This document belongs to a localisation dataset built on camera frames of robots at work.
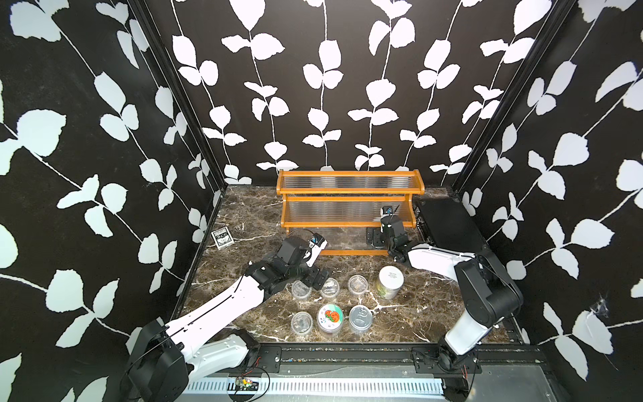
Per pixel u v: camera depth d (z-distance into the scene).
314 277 0.69
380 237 0.87
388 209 0.84
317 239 0.70
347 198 1.22
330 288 0.83
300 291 0.82
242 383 0.70
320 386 0.70
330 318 0.75
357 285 0.84
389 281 0.81
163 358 0.38
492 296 0.47
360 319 0.77
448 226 1.05
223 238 1.01
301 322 0.76
